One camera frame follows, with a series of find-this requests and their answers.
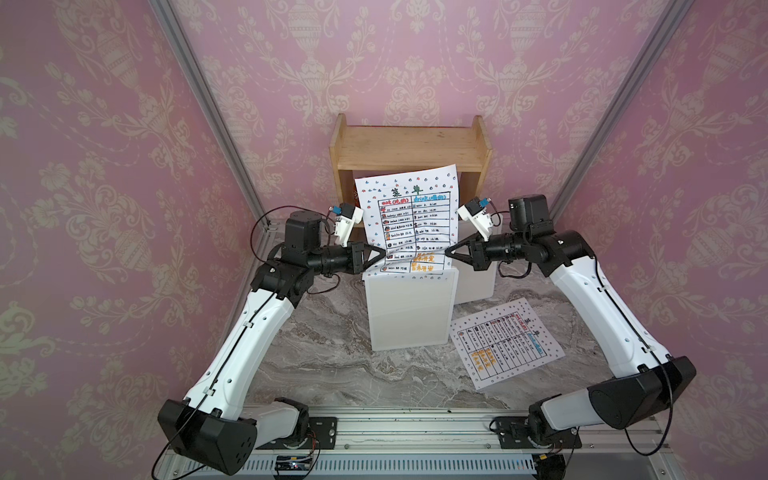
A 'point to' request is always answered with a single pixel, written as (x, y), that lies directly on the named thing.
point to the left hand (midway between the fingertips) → (384, 255)
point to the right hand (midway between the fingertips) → (451, 251)
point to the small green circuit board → (293, 463)
